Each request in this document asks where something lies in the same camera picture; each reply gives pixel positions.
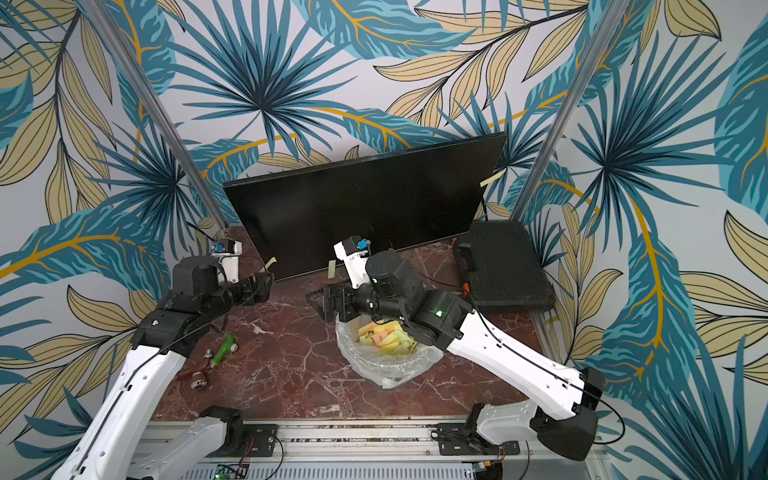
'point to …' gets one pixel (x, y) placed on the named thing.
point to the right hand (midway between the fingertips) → (318, 292)
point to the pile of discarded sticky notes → (387, 336)
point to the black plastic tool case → (501, 268)
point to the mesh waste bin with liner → (383, 352)
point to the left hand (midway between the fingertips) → (256, 280)
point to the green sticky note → (331, 269)
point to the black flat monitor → (397, 200)
